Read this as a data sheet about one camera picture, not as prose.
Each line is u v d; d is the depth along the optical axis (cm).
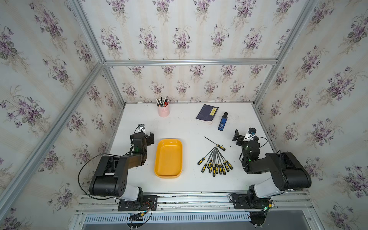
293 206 75
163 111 107
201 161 87
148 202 72
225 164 86
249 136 75
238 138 83
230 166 86
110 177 45
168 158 89
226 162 88
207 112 114
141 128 79
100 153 93
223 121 106
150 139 84
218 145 95
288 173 45
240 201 73
